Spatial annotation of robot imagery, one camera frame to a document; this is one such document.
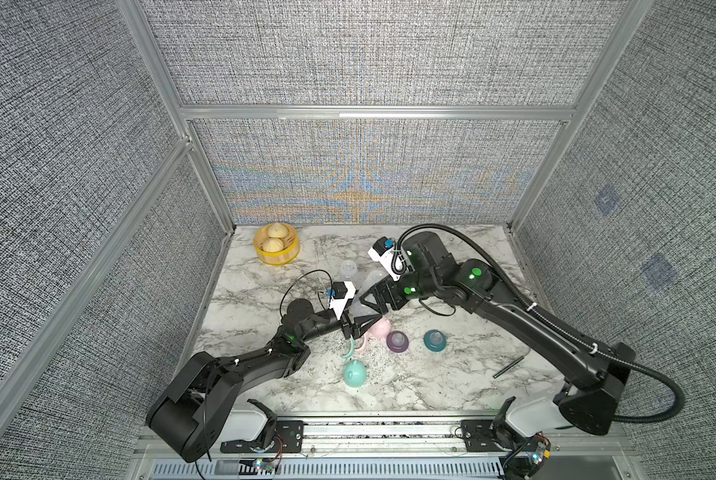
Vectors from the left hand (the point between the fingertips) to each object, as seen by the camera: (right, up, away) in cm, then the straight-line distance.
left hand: (378, 303), depth 74 cm
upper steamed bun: (-34, +21, +35) cm, 54 cm away
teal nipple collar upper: (+17, -13, +13) cm, 26 cm away
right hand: (-2, +6, -6) cm, 8 cm away
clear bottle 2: (-5, 0, -8) cm, 9 cm away
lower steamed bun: (-35, +15, +31) cm, 49 cm away
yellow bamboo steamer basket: (-31, +12, +33) cm, 46 cm away
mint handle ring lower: (-7, -15, +11) cm, 20 cm away
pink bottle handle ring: (-3, -12, +14) cm, 18 cm away
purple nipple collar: (+7, -14, +14) cm, 21 cm away
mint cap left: (-6, -20, +6) cm, 21 cm away
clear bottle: (-8, +7, +16) cm, 19 cm away
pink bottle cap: (+2, -10, +15) cm, 18 cm away
